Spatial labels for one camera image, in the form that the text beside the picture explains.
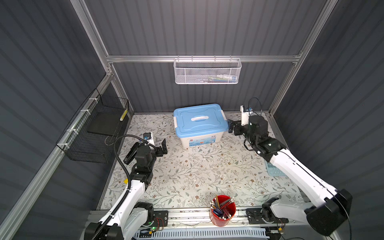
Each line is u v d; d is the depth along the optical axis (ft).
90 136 2.36
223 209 2.23
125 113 2.75
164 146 2.63
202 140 3.12
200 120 3.06
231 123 2.19
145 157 1.95
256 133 1.83
